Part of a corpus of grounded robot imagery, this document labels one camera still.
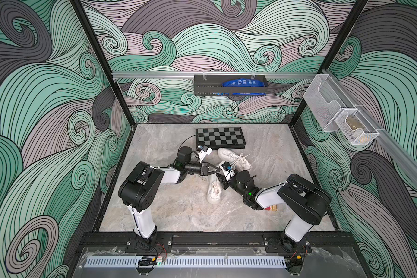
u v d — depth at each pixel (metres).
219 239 0.76
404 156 0.54
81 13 0.73
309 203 0.47
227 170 0.74
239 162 0.93
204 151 0.81
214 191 0.83
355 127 0.65
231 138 1.07
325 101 0.78
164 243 0.73
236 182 0.71
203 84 0.94
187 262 0.70
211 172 0.81
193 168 0.78
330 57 0.86
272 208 0.81
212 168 0.80
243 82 0.92
